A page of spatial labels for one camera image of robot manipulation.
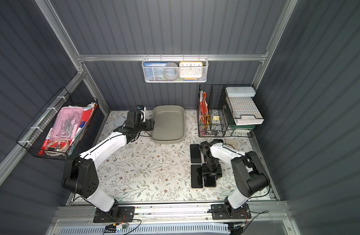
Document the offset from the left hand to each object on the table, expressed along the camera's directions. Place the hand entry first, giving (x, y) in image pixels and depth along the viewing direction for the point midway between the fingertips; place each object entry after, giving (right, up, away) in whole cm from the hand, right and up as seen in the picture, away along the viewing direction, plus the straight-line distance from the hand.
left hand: (150, 121), depth 88 cm
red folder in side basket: (-31, +3, -12) cm, 34 cm away
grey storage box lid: (-30, 0, +24) cm, 38 cm away
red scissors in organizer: (+36, +9, +27) cm, 46 cm away
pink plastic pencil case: (-38, -1, -16) cm, 41 cm away
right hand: (+37, -33, -4) cm, 50 cm away
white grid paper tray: (+60, +7, +5) cm, 60 cm away
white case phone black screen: (+46, -14, +16) cm, 50 cm away
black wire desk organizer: (+53, +8, +15) cm, 55 cm away
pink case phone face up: (+35, -34, -8) cm, 50 cm away
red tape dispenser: (-37, -12, -22) cm, 45 cm away
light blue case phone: (+28, -21, +7) cm, 36 cm away
